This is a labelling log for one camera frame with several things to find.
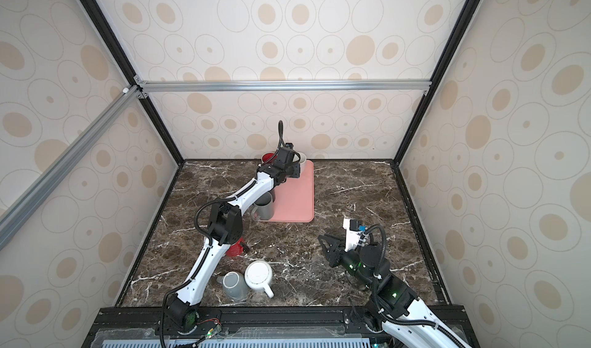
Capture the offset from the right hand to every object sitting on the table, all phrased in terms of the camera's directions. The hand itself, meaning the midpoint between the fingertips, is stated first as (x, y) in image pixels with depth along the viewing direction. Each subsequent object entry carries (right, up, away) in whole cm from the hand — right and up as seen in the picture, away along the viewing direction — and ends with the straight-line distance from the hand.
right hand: (322, 237), depth 71 cm
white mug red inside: (-24, +30, +43) cm, 58 cm away
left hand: (-6, +27, +32) cm, 42 cm away
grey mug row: (-22, +7, +20) cm, 30 cm away
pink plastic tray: (-10, +9, +37) cm, 39 cm away
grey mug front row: (-28, -15, +1) cm, 32 cm away
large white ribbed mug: (-21, -14, +5) cm, 26 cm away
